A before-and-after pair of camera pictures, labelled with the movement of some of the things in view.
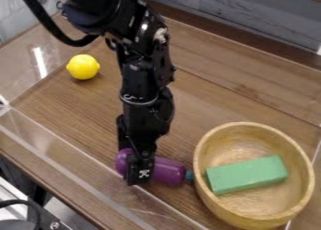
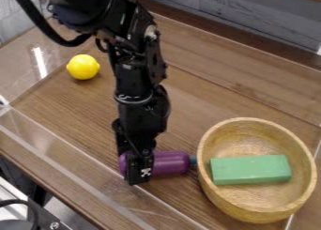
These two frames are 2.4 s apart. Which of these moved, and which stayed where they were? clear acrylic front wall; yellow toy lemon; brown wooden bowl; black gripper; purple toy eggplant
Moved: brown wooden bowl; purple toy eggplant
Stayed: black gripper; yellow toy lemon; clear acrylic front wall
